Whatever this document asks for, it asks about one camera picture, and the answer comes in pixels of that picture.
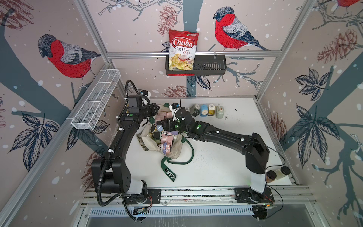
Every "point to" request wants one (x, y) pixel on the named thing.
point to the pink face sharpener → (166, 148)
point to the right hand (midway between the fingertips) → (163, 122)
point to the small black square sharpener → (156, 135)
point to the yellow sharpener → (211, 110)
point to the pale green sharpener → (220, 111)
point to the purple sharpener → (175, 132)
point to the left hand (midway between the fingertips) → (161, 103)
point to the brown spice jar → (271, 176)
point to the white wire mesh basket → (89, 112)
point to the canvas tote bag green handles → (155, 146)
